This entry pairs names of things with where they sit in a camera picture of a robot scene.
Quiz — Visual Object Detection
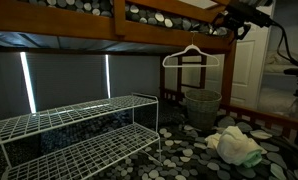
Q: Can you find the black tripod mount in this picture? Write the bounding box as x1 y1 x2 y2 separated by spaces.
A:
283 67 298 99

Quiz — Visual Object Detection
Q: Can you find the wooden bunk bed frame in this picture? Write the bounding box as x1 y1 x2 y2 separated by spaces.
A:
0 0 298 151

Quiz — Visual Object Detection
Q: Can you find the woven wicker basket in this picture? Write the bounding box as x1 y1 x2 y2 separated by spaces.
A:
184 88 223 132

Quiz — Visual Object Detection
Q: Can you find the white crumpled cloth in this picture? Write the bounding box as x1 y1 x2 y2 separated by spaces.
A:
204 125 268 169

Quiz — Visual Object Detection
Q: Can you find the white two-tier wire rack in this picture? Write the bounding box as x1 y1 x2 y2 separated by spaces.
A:
0 92 163 180

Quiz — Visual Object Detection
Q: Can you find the grey window blind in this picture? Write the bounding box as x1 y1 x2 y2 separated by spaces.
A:
20 51 111 114

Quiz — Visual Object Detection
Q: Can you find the dark bunk slat base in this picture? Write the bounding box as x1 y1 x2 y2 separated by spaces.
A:
0 30 180 56

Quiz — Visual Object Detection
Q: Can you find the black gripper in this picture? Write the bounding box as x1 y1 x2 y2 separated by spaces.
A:
221 6 257 33

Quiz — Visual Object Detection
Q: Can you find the dark pillow with small dots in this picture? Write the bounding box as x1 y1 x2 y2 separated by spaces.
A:
32 99 188 158

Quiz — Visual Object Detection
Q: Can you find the white clothes hanger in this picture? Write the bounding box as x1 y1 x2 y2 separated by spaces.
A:
161 32 221 69

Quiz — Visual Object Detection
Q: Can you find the white door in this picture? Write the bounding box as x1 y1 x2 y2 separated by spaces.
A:
205 23 273 109

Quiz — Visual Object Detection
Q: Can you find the dotted bunk mattress cover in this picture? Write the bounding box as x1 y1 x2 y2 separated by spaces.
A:
27 0 230 38

